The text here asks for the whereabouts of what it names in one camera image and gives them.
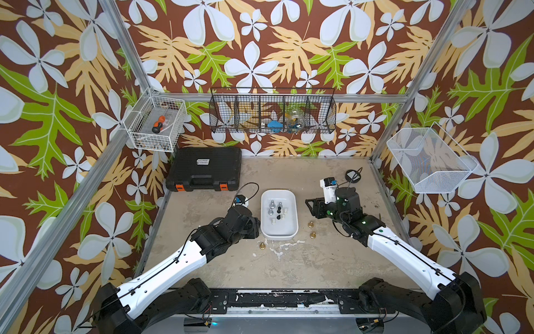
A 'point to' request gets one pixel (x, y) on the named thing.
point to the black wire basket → (272, 110)
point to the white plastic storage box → (279, 214)
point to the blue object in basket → (275, 126)
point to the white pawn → (282, 218)
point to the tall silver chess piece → (272, 205)
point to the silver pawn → (270, 212)
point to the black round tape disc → (352, 176)
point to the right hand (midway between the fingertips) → (309, 199)
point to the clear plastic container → (296, 117)
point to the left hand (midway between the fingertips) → (257, 220)
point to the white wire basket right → (432, 161)
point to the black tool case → (217, 168)
